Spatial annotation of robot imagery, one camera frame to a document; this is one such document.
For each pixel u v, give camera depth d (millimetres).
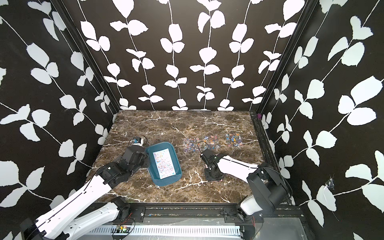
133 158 566
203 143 1035
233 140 1041
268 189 437
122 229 704
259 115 1227
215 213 758
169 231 701
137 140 669
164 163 838
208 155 722
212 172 743
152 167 824
